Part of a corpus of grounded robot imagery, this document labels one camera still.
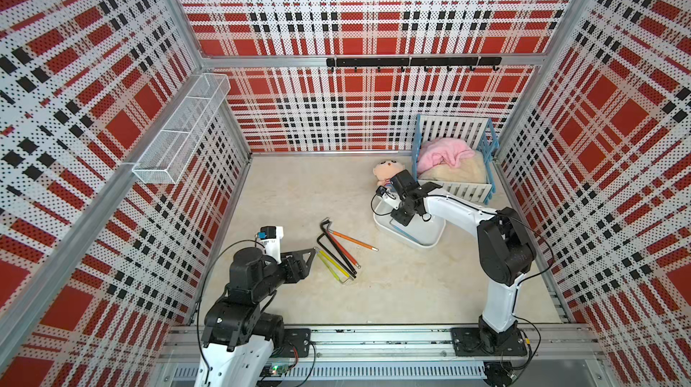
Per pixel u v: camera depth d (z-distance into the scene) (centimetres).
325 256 90
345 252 91
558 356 180
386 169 104
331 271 88
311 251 69
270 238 62
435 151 100
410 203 70
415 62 90
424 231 95
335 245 93
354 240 95
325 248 93
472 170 104
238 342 47
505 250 50
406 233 96
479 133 110
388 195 84
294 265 61
